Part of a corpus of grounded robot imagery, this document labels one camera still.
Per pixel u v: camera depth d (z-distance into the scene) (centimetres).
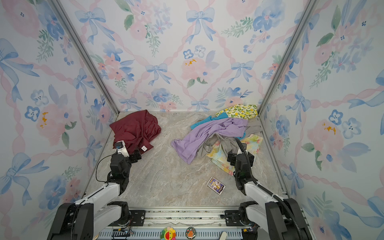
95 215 45
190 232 70
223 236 68
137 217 74
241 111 114
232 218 73
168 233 69
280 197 46
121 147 73
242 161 67
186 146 94
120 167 65
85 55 86
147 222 73
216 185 83
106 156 68
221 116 114
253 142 100
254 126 113
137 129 97
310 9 69
